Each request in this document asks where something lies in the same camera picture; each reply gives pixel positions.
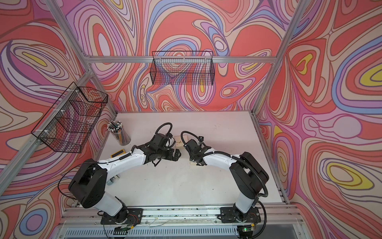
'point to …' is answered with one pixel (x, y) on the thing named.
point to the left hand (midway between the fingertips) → (177, 154)
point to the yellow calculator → (122, 151)
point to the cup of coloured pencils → (117, 128)
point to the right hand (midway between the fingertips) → (198, 159)
